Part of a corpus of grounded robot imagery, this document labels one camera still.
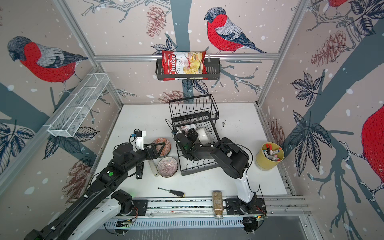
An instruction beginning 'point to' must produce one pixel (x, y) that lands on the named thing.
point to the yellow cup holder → (269, 156)
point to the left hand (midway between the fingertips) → (159, 144)
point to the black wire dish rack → (195, 113)
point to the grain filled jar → (217, 204)
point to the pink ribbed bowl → (167, 167)
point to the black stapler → (139, 169)
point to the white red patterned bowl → (186, 128)
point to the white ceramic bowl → (202, 136)
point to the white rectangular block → (154, 168)
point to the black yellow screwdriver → (176, 193)
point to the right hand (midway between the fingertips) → (189, 134)
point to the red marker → (269, 146)
